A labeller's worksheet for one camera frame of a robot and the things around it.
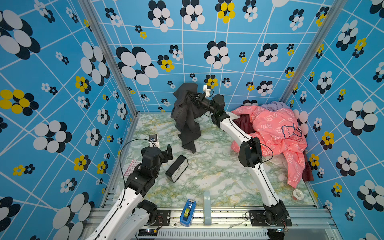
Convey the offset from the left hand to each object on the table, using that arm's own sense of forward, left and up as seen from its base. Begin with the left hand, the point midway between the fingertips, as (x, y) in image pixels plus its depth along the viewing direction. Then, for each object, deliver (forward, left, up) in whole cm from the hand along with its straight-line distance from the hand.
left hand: (161, 145), depth 75 cm
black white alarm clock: (-7, -7, -13) cm, 16 cm away
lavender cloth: (+38, -75, -7) cm, 84 cm away
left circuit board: (-35, +6, -25) cm, 43 cm away
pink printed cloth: (+14, -68, -6) cm, 70 cm away
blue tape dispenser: (-28, -14, -17) cm, 35 cm away
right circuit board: (-34, -57, -16) cm, 69 cm away
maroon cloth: (+27, -52, -14) cm, 61 cm away
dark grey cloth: (+20, -11, +3) cm, 23 cm away
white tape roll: (-20, -72, -20) cm, 78 cm away
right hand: (+27, -13, +13) cm, 33 cm away
